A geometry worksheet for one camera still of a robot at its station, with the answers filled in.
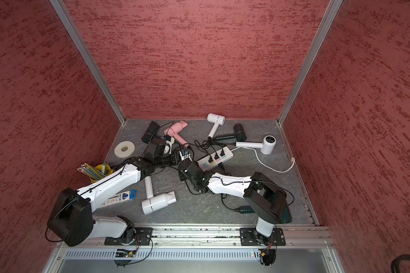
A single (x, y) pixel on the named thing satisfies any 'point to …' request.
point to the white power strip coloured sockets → (206, 163)
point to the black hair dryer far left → (150, 132)
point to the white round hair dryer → (267, 147)
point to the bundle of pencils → (91, 171)
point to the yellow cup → (108, 171)
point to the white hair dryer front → (155, 202)
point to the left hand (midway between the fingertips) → (182, 159)
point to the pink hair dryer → (175, 128)
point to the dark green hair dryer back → (239, 136)
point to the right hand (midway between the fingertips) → (183, 167)
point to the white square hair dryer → (217, 120)
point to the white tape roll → (124, 149)
